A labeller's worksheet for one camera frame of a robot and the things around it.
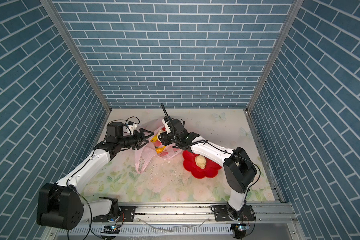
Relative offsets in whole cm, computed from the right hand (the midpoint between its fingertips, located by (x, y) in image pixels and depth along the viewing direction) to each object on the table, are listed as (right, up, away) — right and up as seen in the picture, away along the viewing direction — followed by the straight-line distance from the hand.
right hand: (160, 133), depth 84 cm
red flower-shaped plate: (+29, -21, +2) cm, 36 cm away
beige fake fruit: (+23, -16, +2) cm, 28 cm away
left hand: (-4, -1, -5) cm, 6 cm away
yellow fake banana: (-3, -12, +12) cm, 17 cm away
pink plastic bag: (-8, -11, +2) cm, 14 cm away
